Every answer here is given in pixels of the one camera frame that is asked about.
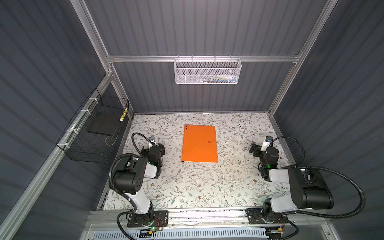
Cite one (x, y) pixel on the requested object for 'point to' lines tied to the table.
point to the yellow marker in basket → (123, 114)
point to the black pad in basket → (105, 123)
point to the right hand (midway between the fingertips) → (263, 144)
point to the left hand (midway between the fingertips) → (150, 146)
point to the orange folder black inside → (199, 144)
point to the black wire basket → (90, 133)
